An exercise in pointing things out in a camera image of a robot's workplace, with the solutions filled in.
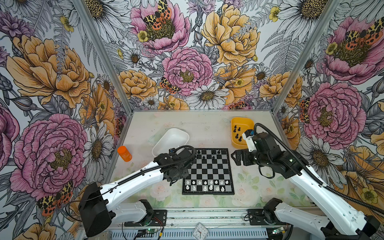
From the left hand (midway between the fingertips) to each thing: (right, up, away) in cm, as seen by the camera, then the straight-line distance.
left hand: (179, 177), depth 77 cm
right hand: (+30, +10, -6) cm, 32 cm away
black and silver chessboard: (+17, -2, +10) cm, 20 cm away
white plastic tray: (-7, +18, +26) cm, 32 cm away
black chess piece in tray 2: (+39, +23, +31) cm, 55 cm away
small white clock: (+10, -22, -8) cm, 26 cm away
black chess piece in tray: (+37, +25, +34) cm, 57 cm away
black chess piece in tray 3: (+36, +22, +31) cm, 53 cm away
